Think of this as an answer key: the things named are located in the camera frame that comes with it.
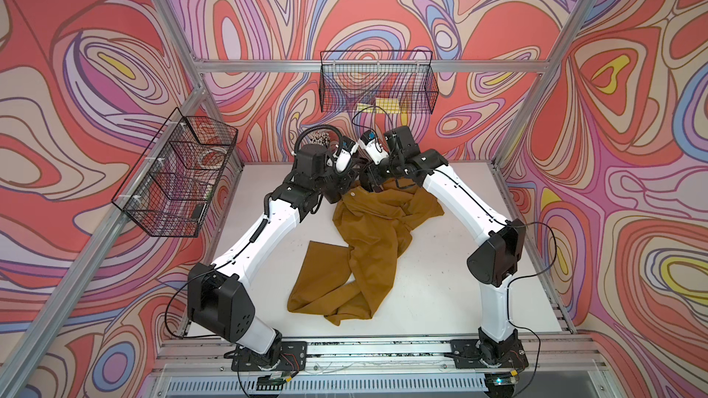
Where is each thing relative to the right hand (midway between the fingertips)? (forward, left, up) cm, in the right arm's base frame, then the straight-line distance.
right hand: (367, 176), depth 84 cm
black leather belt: (+5, -3, -12) cm, 13 cm away
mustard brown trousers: (-24, +8, -24) cm, 35 cm away
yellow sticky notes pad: (+23, -6, +10) cm, 26 cm away
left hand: (-1, +4, +7) cm, 8 cm away
